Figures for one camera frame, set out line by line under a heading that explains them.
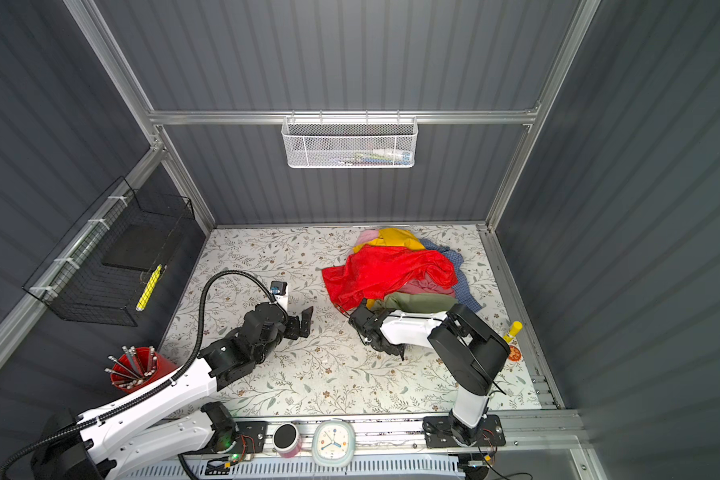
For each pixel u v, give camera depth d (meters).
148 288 0.70
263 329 0.57
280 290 0.67
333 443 0.71
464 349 0.49
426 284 0.95
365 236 1.14
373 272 0.93
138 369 0.74
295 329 0.71
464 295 0.98
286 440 0.68
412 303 0.85
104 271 0.72
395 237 1.01
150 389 0.47
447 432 0.72
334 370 0.85
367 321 0.73
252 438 0.72
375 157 0.92
